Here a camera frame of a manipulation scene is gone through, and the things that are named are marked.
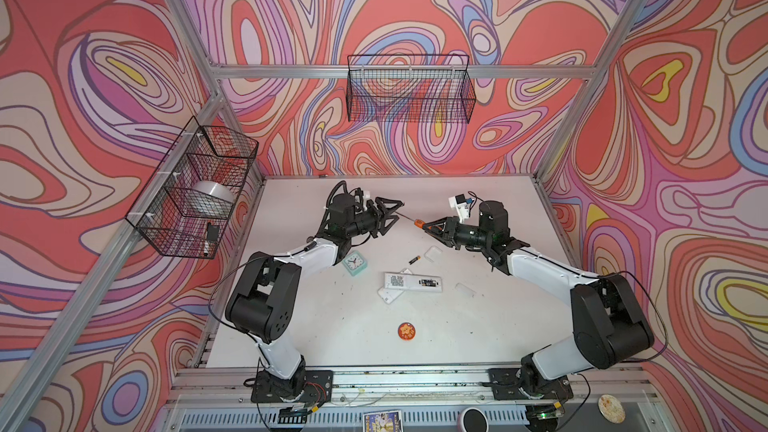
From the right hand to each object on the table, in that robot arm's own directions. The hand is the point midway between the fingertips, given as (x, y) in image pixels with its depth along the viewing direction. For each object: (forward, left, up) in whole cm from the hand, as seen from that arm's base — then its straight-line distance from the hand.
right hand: (427, 235), depth 83 cm
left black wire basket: (+2, +62, +14) cm, 63 cm away
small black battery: (+1, +3, -16) cm, 16 cm away
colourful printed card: (-41, +13, -15) cm, 45 cm away
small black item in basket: (-3, +54, +9) cm, 55 cm away
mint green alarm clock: (0, +22, -14) cm, 26 cm away
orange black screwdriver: (+3, +3, +3) cm, 5 cm away
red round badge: (-21, +7, -17) cm, 27 cm away
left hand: (+6, +7, +4) cm, 10 cm away
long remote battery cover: (-9, -12, -18) cm, 23 cm away
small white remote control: (-11, +11, -15) cm, 21 cm away
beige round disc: (-40, -41, -17) cm, 60 cm away
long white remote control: (-7, +6, -13) cm, 16 cm away
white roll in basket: (+5, +54, +16) cm, 57 cm away
